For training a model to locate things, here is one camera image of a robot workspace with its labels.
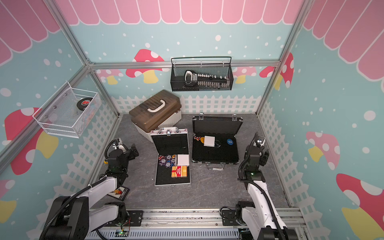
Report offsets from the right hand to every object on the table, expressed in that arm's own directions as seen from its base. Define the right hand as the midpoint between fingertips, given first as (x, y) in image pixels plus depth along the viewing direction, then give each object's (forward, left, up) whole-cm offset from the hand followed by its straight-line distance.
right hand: (260, 147), depth 80 cm
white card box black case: (+14, +26, -14) cm, 32 cm away
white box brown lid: (+26, +57, +4) cm, 63 cm away
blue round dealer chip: (+14, +12, -15) cm, 24 cm away
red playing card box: (-7, +44, -14) cm, 47 cm away
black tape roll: (+17, +94, +18) cm, 97 cm away
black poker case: (+17, +18, -4) cm, 25 cm away
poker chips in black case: (+17, +32, -14) cm, 39 cm away
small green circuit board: (-36, +72, -18) cm, 83 cm away
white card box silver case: (0, +43, -14) cm, 45 cm away
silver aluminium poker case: (+4, +49, +2) cm, 49 cm away
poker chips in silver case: (0, +53, -15) cm, 55 cm away
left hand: (+5, +76, -6) cm, 76 cm away
